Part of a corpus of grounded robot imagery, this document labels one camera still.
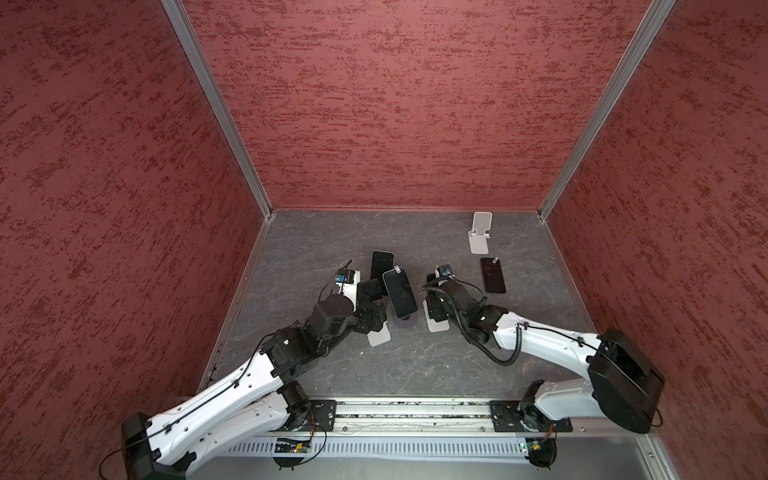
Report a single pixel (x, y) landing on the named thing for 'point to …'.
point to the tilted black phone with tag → (400, 291)
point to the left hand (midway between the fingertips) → (370, 306)
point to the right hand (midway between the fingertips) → (435, 302)
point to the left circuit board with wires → (293, 452)
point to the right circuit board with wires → (541, 454)
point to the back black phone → (381, 262)
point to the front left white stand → (376, 338)
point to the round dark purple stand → (406, 321)
